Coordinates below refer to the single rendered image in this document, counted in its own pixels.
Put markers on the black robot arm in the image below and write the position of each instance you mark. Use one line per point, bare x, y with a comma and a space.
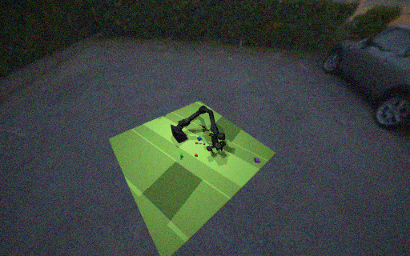
214, 128

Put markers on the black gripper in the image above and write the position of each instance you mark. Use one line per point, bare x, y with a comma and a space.
209, 148

